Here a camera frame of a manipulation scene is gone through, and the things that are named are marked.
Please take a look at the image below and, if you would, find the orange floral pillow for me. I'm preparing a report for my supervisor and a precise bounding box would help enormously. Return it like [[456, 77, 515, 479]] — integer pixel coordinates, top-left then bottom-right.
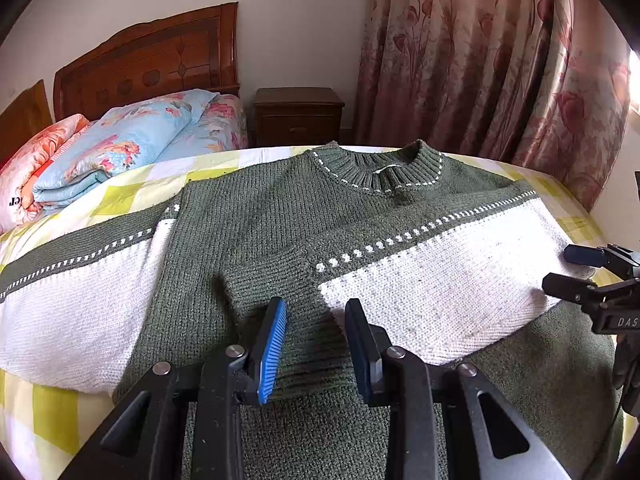
[[0, 114, 91, 233]]

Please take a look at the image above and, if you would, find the pink floral curtain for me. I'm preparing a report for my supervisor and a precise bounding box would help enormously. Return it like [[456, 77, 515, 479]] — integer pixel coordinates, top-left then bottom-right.
[[354, 0, 630, 208]]

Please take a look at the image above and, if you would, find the yellow checkered bed sheet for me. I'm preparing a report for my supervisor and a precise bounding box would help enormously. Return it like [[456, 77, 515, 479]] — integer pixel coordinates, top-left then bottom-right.
[[1, 146, 606, 479]]

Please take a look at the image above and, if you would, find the light blue floral quilt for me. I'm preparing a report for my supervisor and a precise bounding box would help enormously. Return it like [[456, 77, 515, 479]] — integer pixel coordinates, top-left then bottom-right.
[[32, 89, 248, 211]]

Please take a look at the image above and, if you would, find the dark wooden nightstand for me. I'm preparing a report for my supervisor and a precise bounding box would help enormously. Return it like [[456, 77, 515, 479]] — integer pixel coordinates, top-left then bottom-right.
[[254, 87, 345, 148]]

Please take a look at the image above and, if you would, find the carved wooden headboard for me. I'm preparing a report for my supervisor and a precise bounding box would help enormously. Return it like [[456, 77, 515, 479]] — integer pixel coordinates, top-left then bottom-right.
[[53, 2, 240, 120]]

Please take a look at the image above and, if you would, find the green and white knit sweater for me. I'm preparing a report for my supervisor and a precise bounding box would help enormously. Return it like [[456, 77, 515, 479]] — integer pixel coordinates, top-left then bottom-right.
[[1, 142, 622, 479]]

